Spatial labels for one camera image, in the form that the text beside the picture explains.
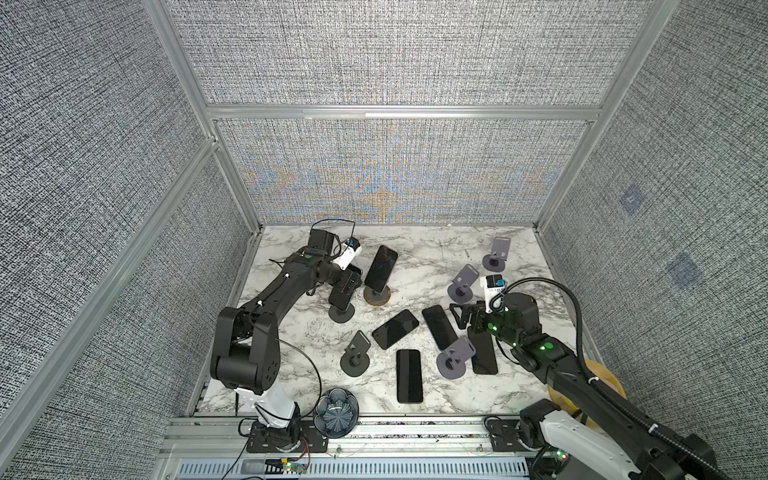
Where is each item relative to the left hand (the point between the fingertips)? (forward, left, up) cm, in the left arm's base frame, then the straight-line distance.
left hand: (354, 272), depth 90 cm
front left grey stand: (-25, 0, -7) cm, 26 cm away
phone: (-12, -13, -13) cm, 22 cm away
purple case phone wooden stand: (+5, -8, -5) cm, 11 cm away
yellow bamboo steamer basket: (-29, -65, -9) cm, 72 cm away
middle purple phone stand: (-3, -34, -7) cm, 34 cm away
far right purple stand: (+12, -50, -13) cm, 53 cm away
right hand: (-13, -30, +4) cm, 33 cm away
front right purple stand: (-26, -26, -7) cm, 37 cm away
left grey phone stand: (-8, +5, -12) cm, 15 cm away
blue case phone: (-11, -26, -16) cm, 33 cm away
